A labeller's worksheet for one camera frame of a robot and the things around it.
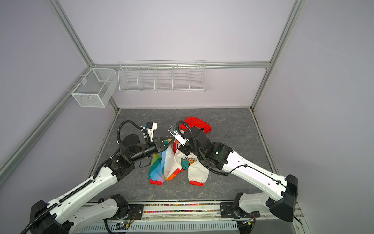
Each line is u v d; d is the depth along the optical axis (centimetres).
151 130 64
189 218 72
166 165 76
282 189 39
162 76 99
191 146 49
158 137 61
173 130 55
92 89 96
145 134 61
